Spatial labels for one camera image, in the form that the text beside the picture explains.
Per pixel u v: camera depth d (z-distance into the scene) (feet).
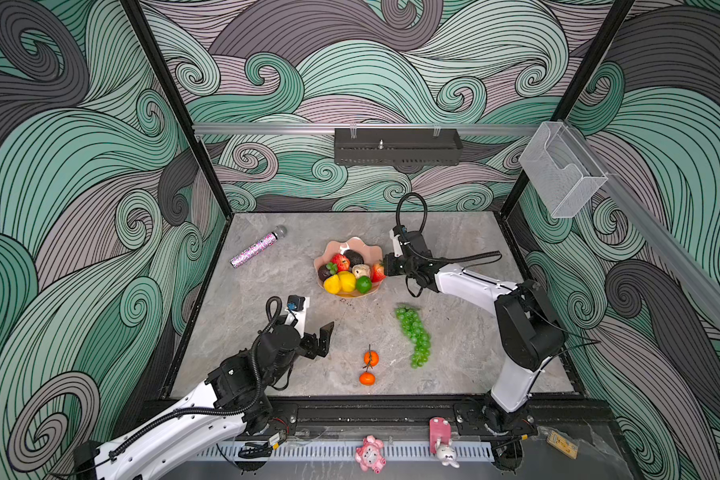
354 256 3.26
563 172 2.56
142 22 2.38
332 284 2.94
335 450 2.29
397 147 3.15
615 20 2.36
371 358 2.67
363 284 2.95
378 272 2.96
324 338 2.15
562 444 2.25
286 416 2.40
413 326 2.78
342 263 3.19
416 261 2.34
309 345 2.11
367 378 2.53
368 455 2.16
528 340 1.55
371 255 3.38
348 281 3.04
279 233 3.62
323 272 3.04
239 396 1.65
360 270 3.07
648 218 2.10
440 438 2.34
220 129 3.14
